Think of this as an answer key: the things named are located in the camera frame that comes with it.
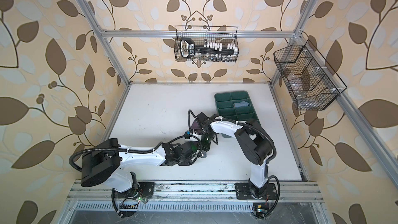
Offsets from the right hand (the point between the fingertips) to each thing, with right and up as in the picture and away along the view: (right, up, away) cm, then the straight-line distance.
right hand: (200, 150), depth 86 cm
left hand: (-5, +1, -1) cm, 5 cm away
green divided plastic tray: (+16, +27, +16) cm, 35 cm away
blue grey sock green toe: (+27, +26, +16) cm, 40 cm away
